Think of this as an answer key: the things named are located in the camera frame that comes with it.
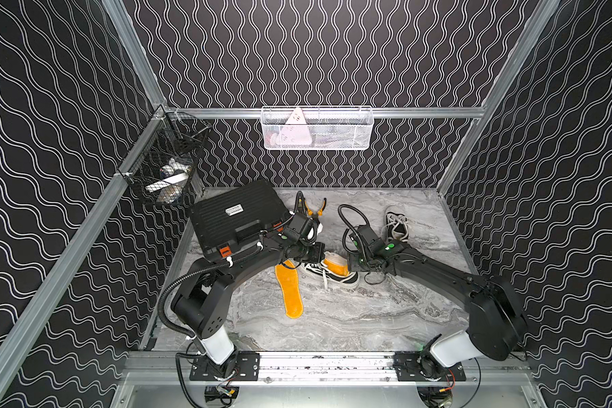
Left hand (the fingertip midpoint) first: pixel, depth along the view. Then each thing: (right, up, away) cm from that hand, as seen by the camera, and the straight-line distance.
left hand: (325, 252), depth 85 cm
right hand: (+11, -3, +2) cm, 11 cm away
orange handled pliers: (0, +14, +25) cm, 28 cm away
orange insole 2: (+4, -5, +6) cm, 9 cm away
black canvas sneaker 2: (+29, +9, +13) cm, 33 cm away
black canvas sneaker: (-2, -8, +2) cm, 9 cm away
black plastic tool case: (-37, +10, +15) cm, 41 cm away
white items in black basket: (-46, +24, -10) cm, 53 cm away
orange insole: (-13, -10, +7) cm, 18 cm away
